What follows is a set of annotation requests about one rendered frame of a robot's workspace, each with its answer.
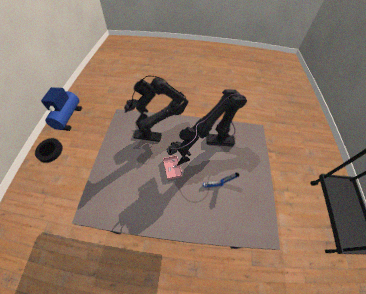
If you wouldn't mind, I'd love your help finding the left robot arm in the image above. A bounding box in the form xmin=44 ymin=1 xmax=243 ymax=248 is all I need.
xmin=179 ymin=89 xmax=247 ymax=145

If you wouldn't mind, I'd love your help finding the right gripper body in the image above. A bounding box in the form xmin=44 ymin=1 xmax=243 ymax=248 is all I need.
xmin=127 ymin=95 xmax=150 ymax=117

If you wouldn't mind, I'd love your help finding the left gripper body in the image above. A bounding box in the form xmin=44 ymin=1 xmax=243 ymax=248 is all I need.
xmin=168 ymin=140 xmax=193 ymax=160

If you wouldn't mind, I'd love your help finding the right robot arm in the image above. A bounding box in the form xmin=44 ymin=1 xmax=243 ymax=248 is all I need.
xmin=133 ymin=77 xmax=188 ymax=141

